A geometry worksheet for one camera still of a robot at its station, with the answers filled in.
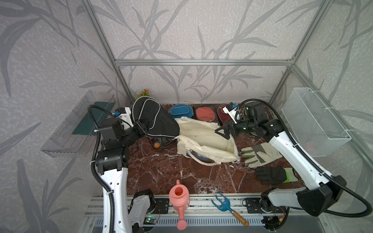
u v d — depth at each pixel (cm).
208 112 112
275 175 83
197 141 77
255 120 55
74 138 63
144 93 105
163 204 74
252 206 73
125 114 57
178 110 112
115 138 45
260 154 91
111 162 42
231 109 62
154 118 66
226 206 74
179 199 66
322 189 38
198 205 75
